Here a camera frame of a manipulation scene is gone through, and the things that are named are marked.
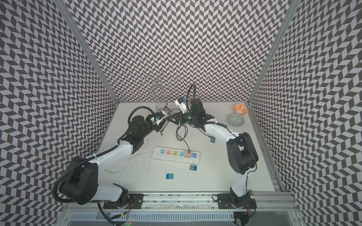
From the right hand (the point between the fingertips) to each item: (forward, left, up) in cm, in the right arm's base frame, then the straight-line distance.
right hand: (170, 119), depth 82 cm
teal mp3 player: (-2, -27, -20) cm, 34 cm away
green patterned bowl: (+14, -46, -19) cm, 52 cm away
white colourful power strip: (-14, 0, -18) cm, 23 cm away
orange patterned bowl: (+22, -51, -17) cm, 58 cm away
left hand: (+3, +4, +1) cm, 6 cm away
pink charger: (-15, -9, -15) cm, 23 cm away
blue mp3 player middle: (-21, -13, -21) cm, 32 cm away
